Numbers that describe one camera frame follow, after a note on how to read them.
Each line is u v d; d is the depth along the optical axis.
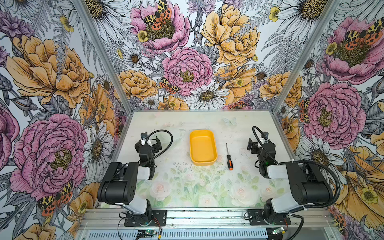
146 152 0.71
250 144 0.87
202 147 0.97
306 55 0.89
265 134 0.79
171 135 0.76
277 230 0.72
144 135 0.78
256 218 0.74
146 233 0.71
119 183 0.46
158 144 0.84
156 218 0.73
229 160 0.94
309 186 0.45
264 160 0.73
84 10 0.72
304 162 0.53
